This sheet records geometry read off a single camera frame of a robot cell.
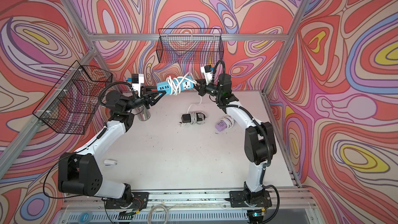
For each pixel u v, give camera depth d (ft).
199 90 2.52
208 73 2.36
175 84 2.08
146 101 2.13
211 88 2.41
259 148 1.65
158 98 2.16
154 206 2.34
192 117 3.14
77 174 1.38
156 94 2.10
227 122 3.08
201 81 2.41
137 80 1.92
